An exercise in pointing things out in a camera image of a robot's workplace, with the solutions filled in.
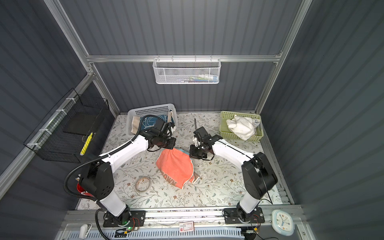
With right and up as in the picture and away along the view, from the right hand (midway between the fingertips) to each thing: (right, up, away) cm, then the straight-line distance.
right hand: (191, 156), depth 86 cm
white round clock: (+44, -29, -15) cm, 55 cm away
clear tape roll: (-28, -16, -1) cm, 32 cm away
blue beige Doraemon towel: (-34, +21, +26) cm, 48 cm away
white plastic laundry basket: (-25, +31, +27) cm, 48 cm away
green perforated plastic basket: (+24, +14, +21) cm, 35 cm away
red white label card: (-2, -31, -15) cm, 34 cm away
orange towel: (-8, -6, -1) cm, 10 cm away
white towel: (+35, +17, +13) cm, 41 cm away
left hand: (-10, +7, +2) cm, 12 cm away
